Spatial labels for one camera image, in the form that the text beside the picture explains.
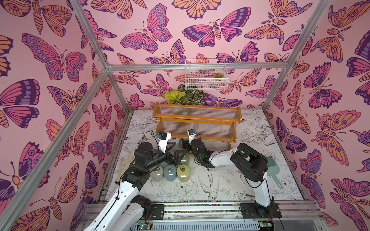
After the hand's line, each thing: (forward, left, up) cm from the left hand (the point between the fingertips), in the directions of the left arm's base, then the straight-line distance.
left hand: (181, 146), depth 70 cm
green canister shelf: (+2, -2, -18) cm, 18 cm away
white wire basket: (+50, -15, +9) cm, 53 cm away
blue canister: (-6, +7, -17) cm, 20 cm away
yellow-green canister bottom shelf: (-7, -1, -17) cm, 18 cm away
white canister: (-7, +14, -18) cm, 24 cm away
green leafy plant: (+41, 0, -3) cm, 41 cm away
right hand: (+18, -3, -16) cm, 25 cm away
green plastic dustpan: (0, -56, -26) cm, 62 cm away
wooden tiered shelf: (+34, -24, -24) cm, 48 cm away
